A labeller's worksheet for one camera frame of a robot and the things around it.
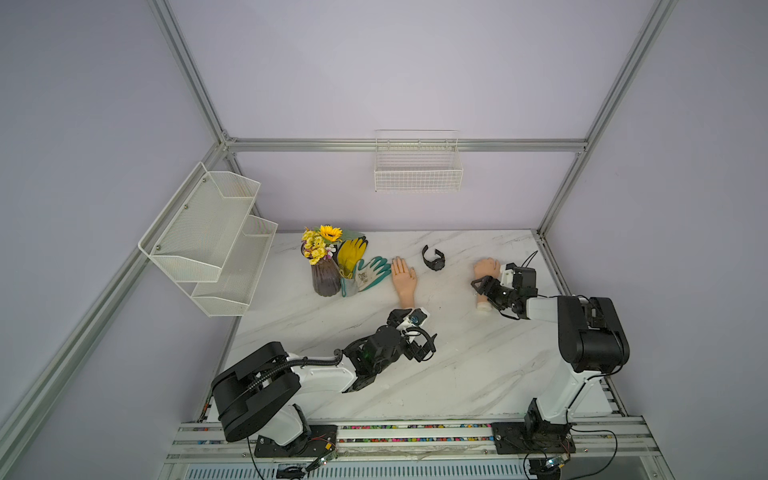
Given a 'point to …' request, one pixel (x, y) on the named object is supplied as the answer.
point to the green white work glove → (366, 278)
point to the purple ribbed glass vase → (326, 277)
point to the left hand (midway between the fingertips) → (420, 323)
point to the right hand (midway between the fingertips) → (480, 291)
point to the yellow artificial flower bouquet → (319, 242)
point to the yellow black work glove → (349, 252)
